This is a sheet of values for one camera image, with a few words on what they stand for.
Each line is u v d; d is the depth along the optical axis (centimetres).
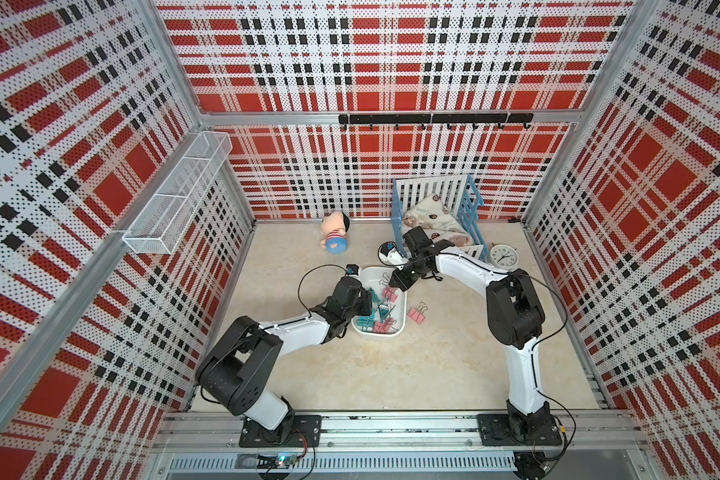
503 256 104
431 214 115
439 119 91
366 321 89
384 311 91
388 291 96
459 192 115
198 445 73
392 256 88
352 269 82
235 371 44
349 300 72
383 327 90
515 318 55
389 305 93
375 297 99
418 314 93
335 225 111
